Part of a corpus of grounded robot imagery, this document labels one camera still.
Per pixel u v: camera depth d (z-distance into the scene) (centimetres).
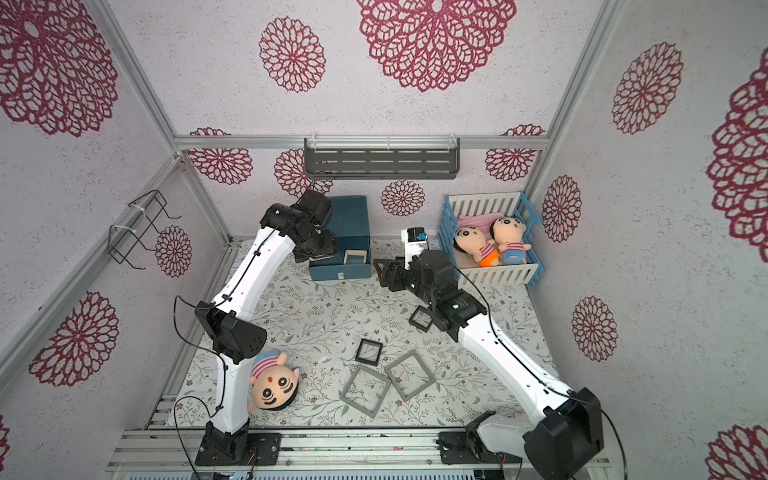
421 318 98
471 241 103
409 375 86
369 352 91
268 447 73
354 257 92
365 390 83
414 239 63
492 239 106
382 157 95
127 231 73
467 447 67
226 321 51
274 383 76
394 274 64
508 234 102
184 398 73
